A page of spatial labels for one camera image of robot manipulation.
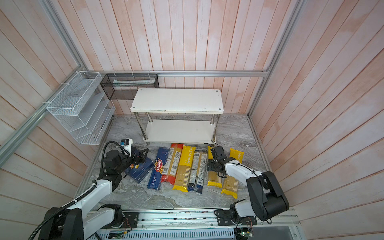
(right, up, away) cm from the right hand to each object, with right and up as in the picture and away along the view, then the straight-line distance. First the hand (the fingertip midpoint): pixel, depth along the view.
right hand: (213, 165), depth 93 cm
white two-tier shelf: (-24, +38, -13) cm, 47 cm away
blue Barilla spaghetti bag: (-35, -5, -9) cm, 37 cm away
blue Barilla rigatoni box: (-44, -1, -10) cm, 46 cm away
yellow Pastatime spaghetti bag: (-18, -1, -3) cm, 19 cm away
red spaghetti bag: (-27, -1, -5) cm, 27 cm away
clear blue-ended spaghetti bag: (-11, -2, -5) cm, 12 cm away
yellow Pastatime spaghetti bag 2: (-1, -7, -7) cm, 10 cm away
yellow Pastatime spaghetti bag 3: (+7, -10, -11) cm, 16 cm away
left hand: (-43, +10, -8) cm, 45 cm away
